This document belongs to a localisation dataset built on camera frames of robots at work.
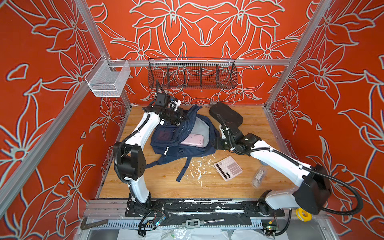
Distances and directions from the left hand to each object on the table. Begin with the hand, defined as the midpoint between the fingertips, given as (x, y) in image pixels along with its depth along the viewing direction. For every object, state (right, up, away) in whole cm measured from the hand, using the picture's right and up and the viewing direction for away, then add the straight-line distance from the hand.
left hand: (188, 116), depth 82 cm
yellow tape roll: (+56, -48, -12) cm, 74 cm away
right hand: (+14, -15, -1) cm, 20 cm away
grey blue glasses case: (+28, -18, -30) cm, 44 cm away
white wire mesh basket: (-52, +25, +12) cm, 59 cm away
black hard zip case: (+26, +1, +23) cm, 35 cm away
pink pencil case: (+3, -15, +10) cm, 18 cm away
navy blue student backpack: (-14, -14, +11) cm, 23 cm away
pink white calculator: (+23, -30, +3) cm, 38 cm away
